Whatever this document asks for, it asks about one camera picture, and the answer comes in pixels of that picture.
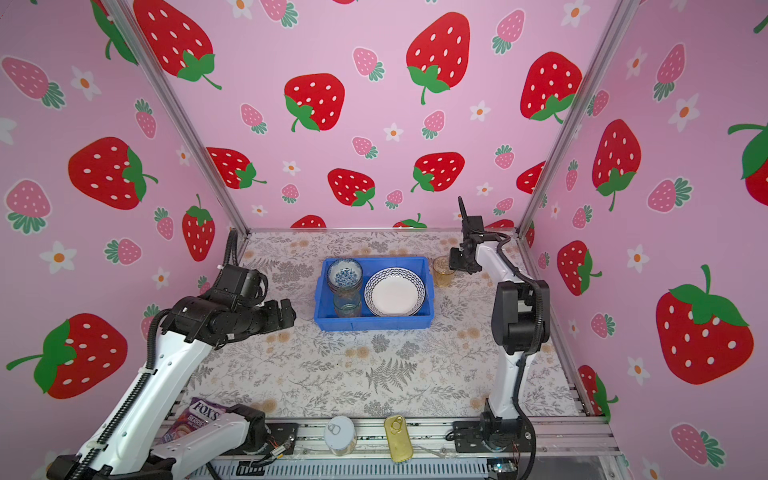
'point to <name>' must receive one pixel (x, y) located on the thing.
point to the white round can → (340, 435)
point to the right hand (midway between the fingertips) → (458, 262)
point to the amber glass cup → (443, 273)
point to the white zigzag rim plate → (394, 292)
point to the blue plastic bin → (325, 318)
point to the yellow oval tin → (398, 438)
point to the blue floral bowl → (344, 275)
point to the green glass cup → (348, 304)
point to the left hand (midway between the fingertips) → (281, 316)
